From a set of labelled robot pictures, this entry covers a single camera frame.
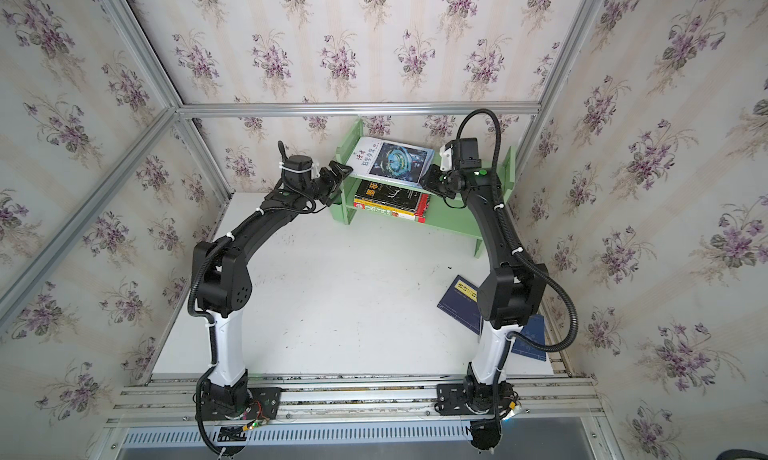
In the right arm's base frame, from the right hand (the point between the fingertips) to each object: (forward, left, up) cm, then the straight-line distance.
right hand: (422, 182), depth 85 cm
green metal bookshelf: (-1, -10, -15) cm, 18 cm away
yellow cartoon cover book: (+2, +11, -13) cm, 17 cm away
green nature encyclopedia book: (+2, +11, -14) cm, 18 cm away
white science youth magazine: (+10, +9, -1) cm, 14 cm away
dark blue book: (-24, -12, -29) cm, 39 cm away
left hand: (+7, +22, -2) cm, 23 cm away
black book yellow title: (+5, +10, -10) cm, 15 cm away
